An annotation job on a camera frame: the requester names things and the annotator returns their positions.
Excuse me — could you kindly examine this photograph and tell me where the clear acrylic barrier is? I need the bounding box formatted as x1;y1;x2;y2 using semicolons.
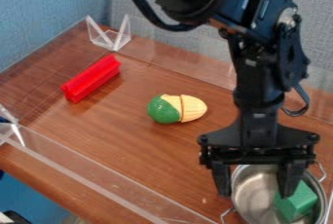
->
0;105;218;224
119;15;333;125

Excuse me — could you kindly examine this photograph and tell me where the clear acrylic front barrier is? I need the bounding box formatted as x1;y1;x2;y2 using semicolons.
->
0;105;218;224

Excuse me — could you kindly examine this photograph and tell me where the metal pot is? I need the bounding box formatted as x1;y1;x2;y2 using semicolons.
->
221;163;331;224

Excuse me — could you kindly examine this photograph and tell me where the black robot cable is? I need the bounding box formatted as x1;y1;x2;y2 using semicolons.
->
115;0;206;33

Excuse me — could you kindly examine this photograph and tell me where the green and yellow toy corn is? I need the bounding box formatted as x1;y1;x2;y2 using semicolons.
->
148;94;209;124

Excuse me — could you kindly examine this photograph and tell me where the clear acrylic back barrier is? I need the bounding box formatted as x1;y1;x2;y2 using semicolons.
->
119;15;333;125

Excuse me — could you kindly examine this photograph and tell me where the clear acrylic corner bracket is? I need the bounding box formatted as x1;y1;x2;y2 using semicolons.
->
86;16;131;52

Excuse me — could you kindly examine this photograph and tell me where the red plastic block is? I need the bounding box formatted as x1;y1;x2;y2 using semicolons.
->
61;55;121;103

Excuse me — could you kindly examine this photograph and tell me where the green block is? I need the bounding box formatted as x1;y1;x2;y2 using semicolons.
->
273;181;319;222

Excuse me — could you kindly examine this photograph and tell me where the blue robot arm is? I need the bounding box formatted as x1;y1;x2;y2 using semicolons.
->
133;0;320;197

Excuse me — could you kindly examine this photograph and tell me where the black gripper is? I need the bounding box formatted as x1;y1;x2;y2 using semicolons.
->
198;114;320;198

